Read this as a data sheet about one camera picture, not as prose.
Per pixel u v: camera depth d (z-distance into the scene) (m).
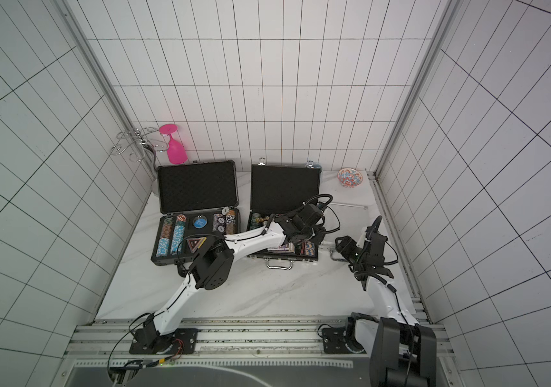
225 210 0.98
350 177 1.17
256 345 0.73
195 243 0.90
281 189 1.00
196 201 1.01
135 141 1.07
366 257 0.67
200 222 0.97
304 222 0.73
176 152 1.05
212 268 0.56
